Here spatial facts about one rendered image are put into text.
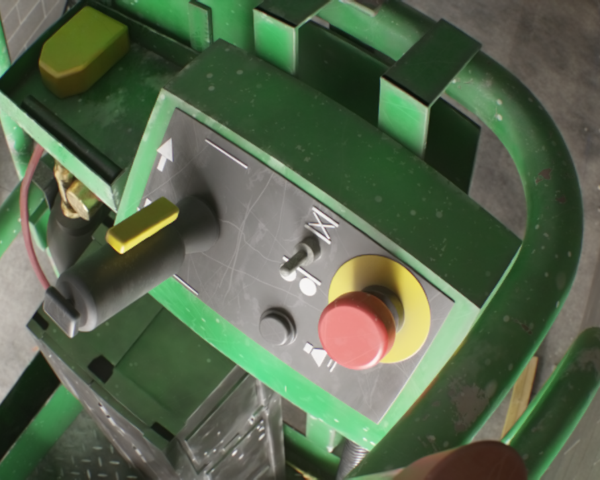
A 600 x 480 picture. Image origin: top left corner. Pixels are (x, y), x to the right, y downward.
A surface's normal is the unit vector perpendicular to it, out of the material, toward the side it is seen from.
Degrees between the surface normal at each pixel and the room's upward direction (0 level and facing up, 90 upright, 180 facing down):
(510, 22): 0
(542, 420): 27
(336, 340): 58
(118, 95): 0
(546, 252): 9
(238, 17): 90
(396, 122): 90
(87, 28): 0
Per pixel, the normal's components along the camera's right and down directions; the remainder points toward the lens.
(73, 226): 0.00, -0.18
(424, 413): -0.36, -0.64
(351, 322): -0.54, 0.36
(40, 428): 0.78, 0.56
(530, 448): -0.13, -0.52
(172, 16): -0.63, 0.70
